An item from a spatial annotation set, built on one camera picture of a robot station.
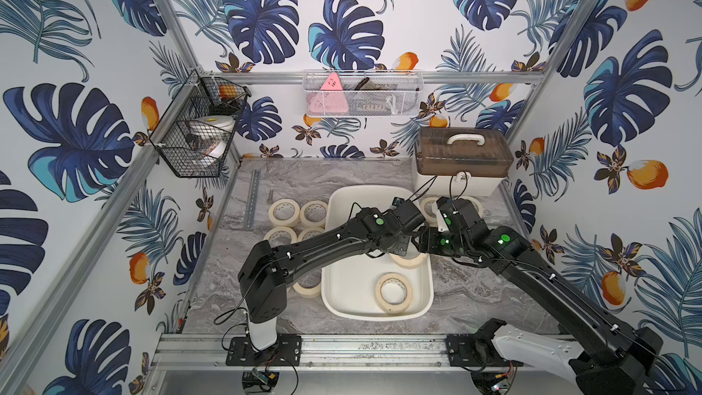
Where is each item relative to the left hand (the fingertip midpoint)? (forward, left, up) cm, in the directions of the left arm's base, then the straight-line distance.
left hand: (399, 238), depth 78 cm
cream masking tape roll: (+18, +40, -18) cm, 48 cm away
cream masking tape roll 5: (-7, -2, -2) cm, 7 cm away
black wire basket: (+16, +65, +18) cm, 69 cm away
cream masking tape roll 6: (-15, +2, -13) cm, 20 cm away
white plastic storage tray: (-9, +14, -17) cm, 24 cm away
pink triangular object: (+39, +24, +18) cm, 49 cm away
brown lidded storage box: (+31, -29, +6) cm, 42 cm away
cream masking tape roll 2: (+12, +30, -15) cm, 35 cm away
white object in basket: (+22, +56, +16) cm, 62 cm away
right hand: (-1, -6, +2) cm, 6 cm away
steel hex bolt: (+22, +47, -17) cm, 55 cm away
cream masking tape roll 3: (-10, +26, -16) cm, 32 cm away
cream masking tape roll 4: (+25, -32, -14) cm, 42 cm away
